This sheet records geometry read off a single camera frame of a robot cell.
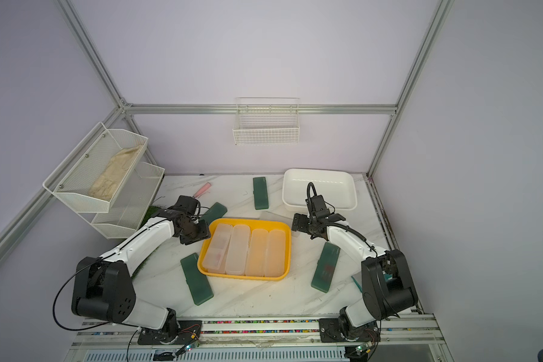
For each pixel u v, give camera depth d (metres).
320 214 0.70
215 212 1.07
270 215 1.04
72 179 0.68
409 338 0.73
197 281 0.82
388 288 0.45
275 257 0.88
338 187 1.15
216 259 0.86
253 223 0.96
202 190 1.12
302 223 0.81
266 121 0.94
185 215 0.66
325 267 0.86
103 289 0.43
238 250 0.88
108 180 0.77
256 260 0.89
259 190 1.13
